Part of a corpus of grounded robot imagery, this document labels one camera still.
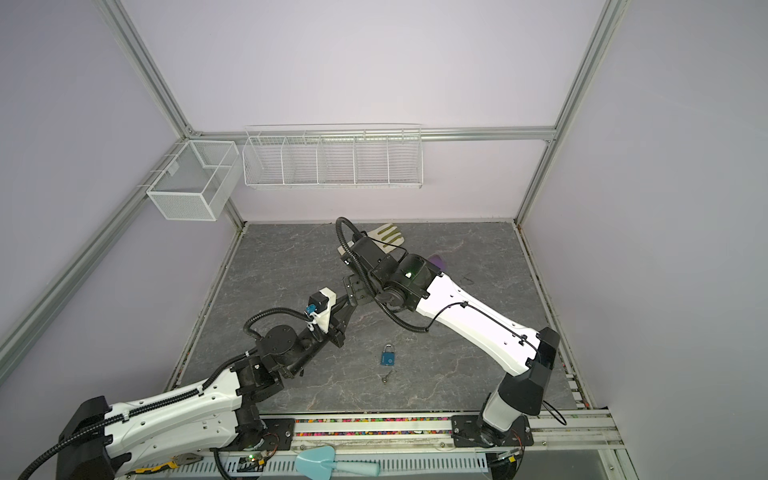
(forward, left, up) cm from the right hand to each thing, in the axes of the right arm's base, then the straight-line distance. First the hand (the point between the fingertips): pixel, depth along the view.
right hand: (365, 282), depth 71 cm
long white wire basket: (+48, +14, +4) cm, 50 cm away
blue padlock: (-9, -5, -27) cm, 28 cm away
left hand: (-4, +3, -2) cm, 6 cm away
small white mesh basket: (+42, +60, -1) cm, 73 cm away
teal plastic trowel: (-33, +11, -27) cm, 44 cm away
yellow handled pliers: (-33, +44, -25) cm, 61 cm away
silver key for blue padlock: (-14, -4, -27) cm, 31 cm away
